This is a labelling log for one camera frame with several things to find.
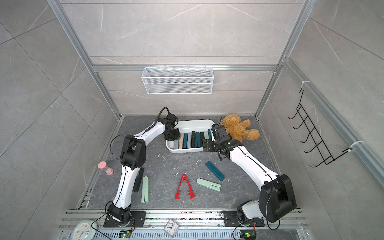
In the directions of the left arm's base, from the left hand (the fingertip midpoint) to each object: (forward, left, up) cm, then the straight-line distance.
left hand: (180, 136), depth 104 cm
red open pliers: (-37, -6, -2) cm, 38 cm away
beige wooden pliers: (-4, -1, 0) cm, 4 cm away
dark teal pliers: (+1, -21, 0) cm, 21 cm away
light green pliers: (0, -18, 0) cm, 18 cm away
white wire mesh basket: (+28, +1, +27) cm, 39 cm away
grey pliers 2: (-9, -6, 0) cm, 10 cm away
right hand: (-15, -19, +12) cm, 27 cm away
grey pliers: (-6, +3, 0) cm, 7 cm away
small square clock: (-54, +3, 0) cm, 54 cm away
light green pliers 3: (-40, +18, 0) cm, 44 cm away
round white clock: (-53, +44, +1) cm, 69 cm away
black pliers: (-4, -9, +1) cm, 9 cm away
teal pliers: (-4, -3, +1) cm, 5 cm away
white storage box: (+10, -5, -1) cm, 11 cm away
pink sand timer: (-24, +43, 0) cm, 49 cm away
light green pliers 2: (-35, -19, 0) cm, 39 cm away
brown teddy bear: (+2, -39, +5) cm, 39 cm away
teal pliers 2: (-6, -12, -1) cm, 13 cm away
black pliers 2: (-1, -15, -1) cm, 15 cm away
